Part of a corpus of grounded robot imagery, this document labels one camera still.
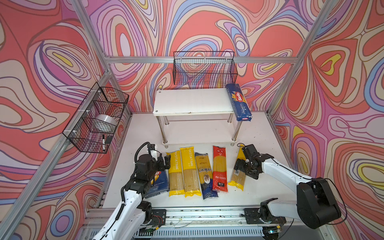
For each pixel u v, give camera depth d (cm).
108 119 74
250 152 71
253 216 73
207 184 82
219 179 83
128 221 56
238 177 84
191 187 80
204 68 96
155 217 73
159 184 78
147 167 61
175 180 84
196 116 108
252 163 65
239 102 72
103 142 72
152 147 70
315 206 41
